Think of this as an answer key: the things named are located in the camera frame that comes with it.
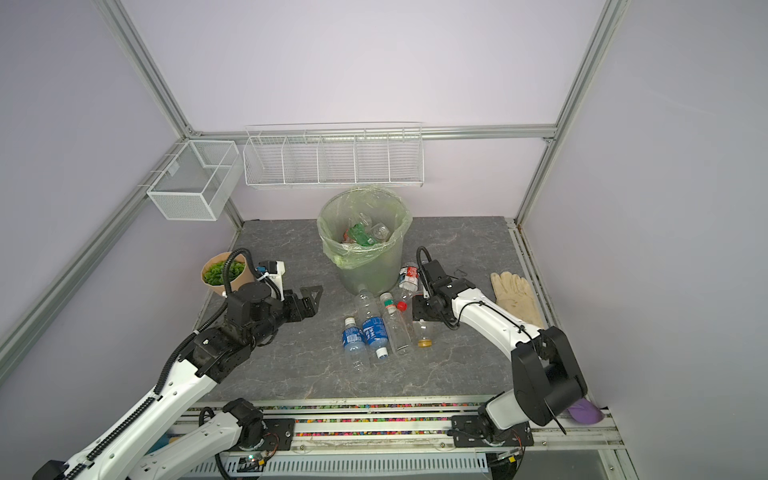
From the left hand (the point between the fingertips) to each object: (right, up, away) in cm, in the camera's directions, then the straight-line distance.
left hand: (308, 294), depth 73 cm
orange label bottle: (+30, -15, +10) cm, 34 cm away
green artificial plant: (-34, +3, +18) cm, 38 cm away
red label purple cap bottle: (+5, +15, +23) cm, 28 cm away
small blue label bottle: (+10, -16, +10) cm, 22 cm away
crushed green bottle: (+10, +16, +21) cm, 28 cm away
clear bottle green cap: (+22, -14, +14) cm, 30 cm away
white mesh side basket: (-44, +31, +22) cm, 58 cm away
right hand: (+30, -8, +14) cm, 34 cm away
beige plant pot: (-26, +3, +21) cm, 33 cm away
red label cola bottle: (+26, 0, +26) cm, 37 cm away
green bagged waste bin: (+19, +21, +23) cm, 36 cm away
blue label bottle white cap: (+15, -11, +14) cm, 23 cm away
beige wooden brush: (+62, -4, +26) cm, 67 cm away
